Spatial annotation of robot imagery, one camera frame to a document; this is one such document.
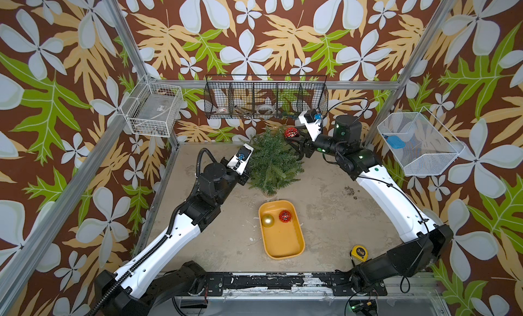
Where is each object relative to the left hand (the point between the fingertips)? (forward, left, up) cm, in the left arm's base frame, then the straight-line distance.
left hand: (244, 150), depth 68 cm
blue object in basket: (+15, -63, -11) cm, 66 cm away
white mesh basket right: (+14, -72, -10) cm, 74 cm away
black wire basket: (+41, -7, -6) cm, 42 cm away
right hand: (+6, -16, +3) cm, 17 cm away
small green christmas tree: (+3, -11, -9) cm, 15 cm away
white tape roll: (+37, -8, -10) cm, 39 cm away
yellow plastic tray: (-15, -15, -36) cm, 42 cm away
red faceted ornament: (-10, -16, -31) cm, 36 cm away
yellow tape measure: (-23, -46, -35) cm, 62 cm away
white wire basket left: (+25, +41, -2) cm, 48 cm away
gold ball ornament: (-11, -9, -32) cm, 35 cm away
